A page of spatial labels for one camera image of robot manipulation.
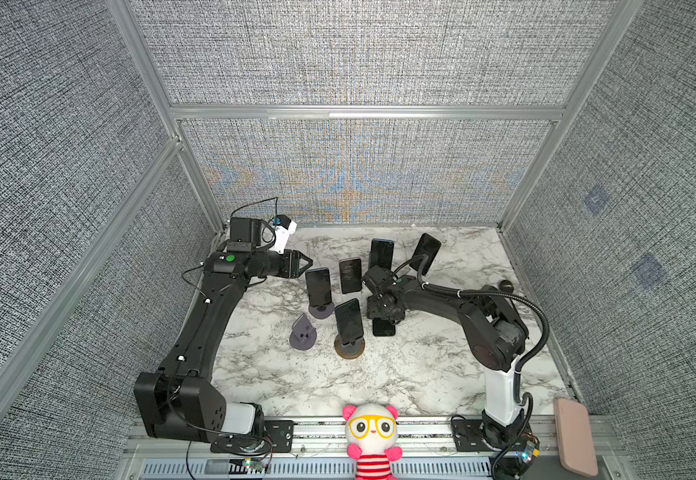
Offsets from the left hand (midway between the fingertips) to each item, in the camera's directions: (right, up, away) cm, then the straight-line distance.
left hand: (304, 260), depth 78 cm
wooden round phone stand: (+12, -26, +10) cm, 30 cm away
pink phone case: (+67, -43, -5) cm, 80 cm away
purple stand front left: (-1, -22, +8) cm, 23 cm away
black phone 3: (+22, +2, +14) cm, 26 cm away
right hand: (+21, -17, +19) cm, 33 cm away
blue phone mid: (+3, -8, +9) cm, 12 cm away
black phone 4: (+37, +4, +17) cm, 41 cm away
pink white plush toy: (+17, -39, -10) cm, 43 cm away
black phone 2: (+12, -16, +1) cm, 19 cm away
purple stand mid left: (+3, -16, +17) cm, 24 cm away
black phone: (+22, -20, +13) cm, 32 cm away
